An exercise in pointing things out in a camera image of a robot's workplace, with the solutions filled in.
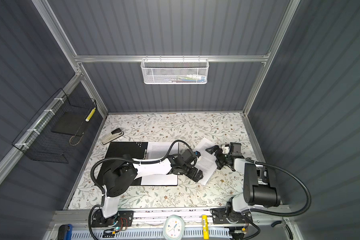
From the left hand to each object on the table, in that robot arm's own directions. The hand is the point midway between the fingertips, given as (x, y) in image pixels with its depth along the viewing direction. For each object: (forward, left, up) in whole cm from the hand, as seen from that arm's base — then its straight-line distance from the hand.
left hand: (197, 172), depth 87 cm
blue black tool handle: (-25, +65, 0) cm, 69 cm away
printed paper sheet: (+6, -6, -1) cm, 9 cm away
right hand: (+9, -9, +3) cm, 13 cm away
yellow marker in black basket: (+26, +59, +25) cm, 69 cm away
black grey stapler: (+32, +55, +1) cm, 63 cm away
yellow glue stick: (-27, 0, 0) cm, 27 cm away
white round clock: (-26, +15, 0) cm, 30 cm away
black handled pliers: (-27, -40, -1) cm, 48 cm away
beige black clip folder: (+19, +39, -2) cm, 44 cm away
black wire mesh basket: (+15, +72, +27) cm, 78 cm away
